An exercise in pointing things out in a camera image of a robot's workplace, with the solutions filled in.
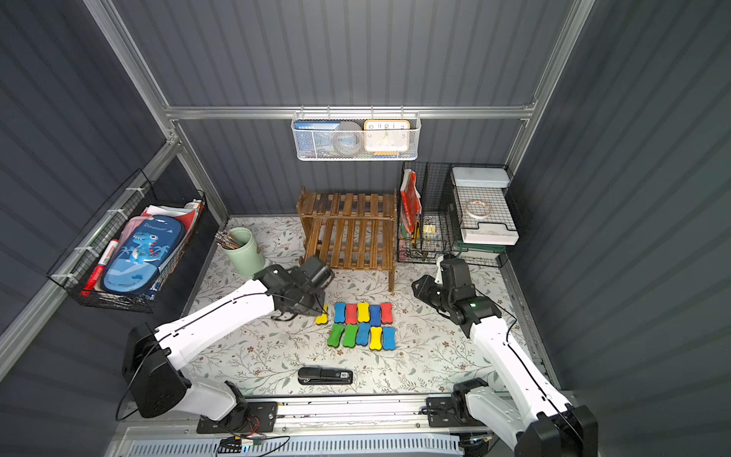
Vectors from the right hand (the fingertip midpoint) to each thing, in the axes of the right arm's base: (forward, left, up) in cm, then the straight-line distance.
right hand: (422, 284), depth 80 cm
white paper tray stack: (+30, -24, +3) cm, 38 cm away
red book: (+45, -1, -8) cm, 46 cm away
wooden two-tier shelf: (+22, +22, -2) cm, 32 cm away
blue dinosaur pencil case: (-7, +67, +18) cm, 70 cm away
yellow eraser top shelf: (-4, +30, -14) cm, 34 cm away
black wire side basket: (+15, +78, +19) cm, 82 cm away
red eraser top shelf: (-2, +21, -15) cm, 26 cm away
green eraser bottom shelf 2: (-9, +21, -16) cm, 28 cm away
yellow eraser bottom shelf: (-11, +14, -16) cm, 24 cm away
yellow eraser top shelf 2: (-1, +18, -15) cm, 23 cm away
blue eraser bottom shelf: (-9, +17, -15) cm, 25 cm away
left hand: (-5, +30, -2) cm, 31 cm away
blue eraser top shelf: (-1, +25, -16) cm, 30 cm away
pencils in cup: (+16, +62, +1) cm, 64 cm away
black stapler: (-22, +28, -12) cm, 38 cm away
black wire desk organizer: (+46, -18, -15) cm, 51 cm away
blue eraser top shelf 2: (-2, +14, -16) cm, 21 cm away
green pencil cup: (+13, +57, -6) cm, 59 cm away
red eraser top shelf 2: (-2, +10, -15) cm, 18 cm away
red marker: (-7, +77, +17) cm, 79 cm away
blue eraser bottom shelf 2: (-10, +9, -16) cm, 21 cm away
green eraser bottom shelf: (-9, +26, -15) cm, 31 cm away
